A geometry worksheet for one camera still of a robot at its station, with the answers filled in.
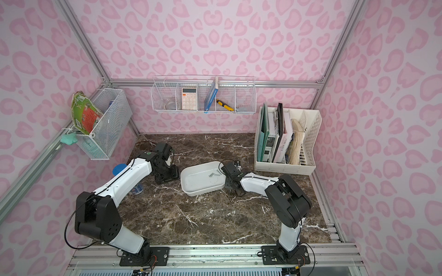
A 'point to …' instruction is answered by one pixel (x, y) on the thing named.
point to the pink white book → (286, 138)
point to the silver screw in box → (212, 174)
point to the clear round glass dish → (170, 106)
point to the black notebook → (281, 130)
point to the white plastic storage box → (203, 178)
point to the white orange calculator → (189, 98)
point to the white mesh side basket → (116, 114)
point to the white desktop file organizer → (311, 119)
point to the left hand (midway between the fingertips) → (175, 175)
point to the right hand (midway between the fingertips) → (230, 181)
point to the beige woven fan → (298, 130)
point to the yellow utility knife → (225, 105)
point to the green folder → (263, 135)
